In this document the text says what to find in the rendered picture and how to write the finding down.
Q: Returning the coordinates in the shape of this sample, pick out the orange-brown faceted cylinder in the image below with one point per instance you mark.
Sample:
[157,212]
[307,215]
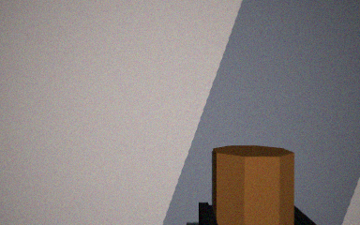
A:
[253,185]

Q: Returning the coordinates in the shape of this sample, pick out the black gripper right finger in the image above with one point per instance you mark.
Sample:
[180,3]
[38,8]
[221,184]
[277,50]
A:
[301,219]

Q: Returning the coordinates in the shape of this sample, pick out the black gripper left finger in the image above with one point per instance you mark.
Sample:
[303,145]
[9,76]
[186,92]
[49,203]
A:
[206,214]

